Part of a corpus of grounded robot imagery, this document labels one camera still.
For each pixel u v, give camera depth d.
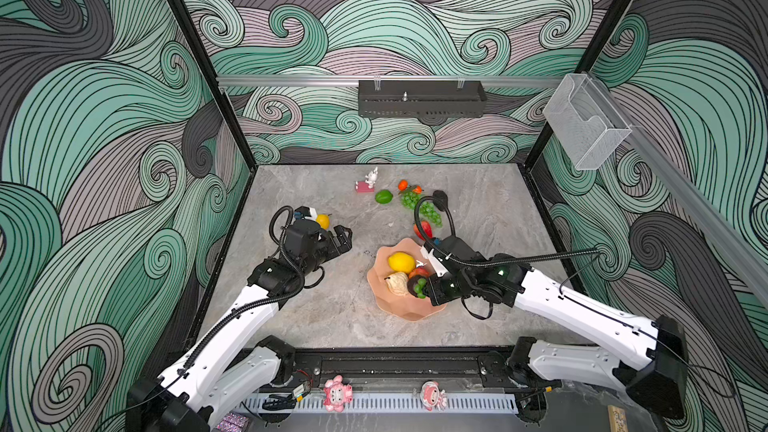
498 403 0.70
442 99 0.95
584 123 0.79
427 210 1.01
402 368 0.74
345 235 0.70
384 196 1.07
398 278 0.82
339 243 0.69
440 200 1.07
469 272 0.54
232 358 0.46
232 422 0.64
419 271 0.84
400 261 0.86
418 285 0.73
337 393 0.67
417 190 1.10
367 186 1.11
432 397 0.67
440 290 0.64
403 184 1.11
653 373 0.37
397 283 0.81
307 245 0.57
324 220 1.00
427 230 0.97
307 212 0.71
